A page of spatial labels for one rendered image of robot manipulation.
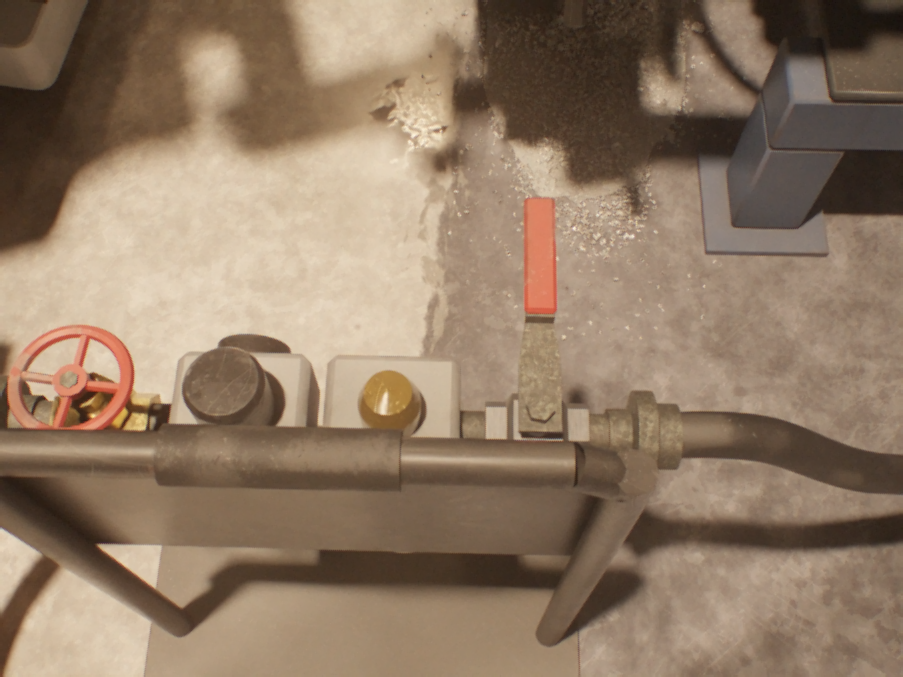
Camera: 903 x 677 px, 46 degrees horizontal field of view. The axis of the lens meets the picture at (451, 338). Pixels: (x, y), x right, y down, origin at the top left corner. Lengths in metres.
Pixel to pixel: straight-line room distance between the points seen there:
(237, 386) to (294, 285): 0.61
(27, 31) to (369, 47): 0.40
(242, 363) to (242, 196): 0.68
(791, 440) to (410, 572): 0.50
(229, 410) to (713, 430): 0.29
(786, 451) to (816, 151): 0.51
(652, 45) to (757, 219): 0.29
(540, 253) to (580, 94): 0.68
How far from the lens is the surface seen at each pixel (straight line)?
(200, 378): 0.62
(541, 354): 0.65
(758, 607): 1.12
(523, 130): 1.30
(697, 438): 0.67
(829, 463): 0.73
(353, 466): 0.52
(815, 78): 1.09
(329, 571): 1.08
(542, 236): 0.67
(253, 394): 0.61
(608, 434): 0.66
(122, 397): 0.63
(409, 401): 0.61
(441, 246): 1.22
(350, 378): 0.65
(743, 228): 1.26
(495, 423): 0.65
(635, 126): 1.32
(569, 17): 1.08
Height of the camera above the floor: 1.06
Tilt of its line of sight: 66 degrees down
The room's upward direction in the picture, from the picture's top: straight up
